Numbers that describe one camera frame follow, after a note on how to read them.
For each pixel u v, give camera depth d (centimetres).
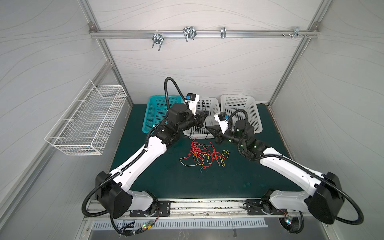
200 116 60
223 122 62
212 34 77
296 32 76
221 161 90
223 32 77
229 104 118
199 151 88
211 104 115
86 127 69
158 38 79
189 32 77
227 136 64
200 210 74
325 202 39
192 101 61
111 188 39
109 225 70
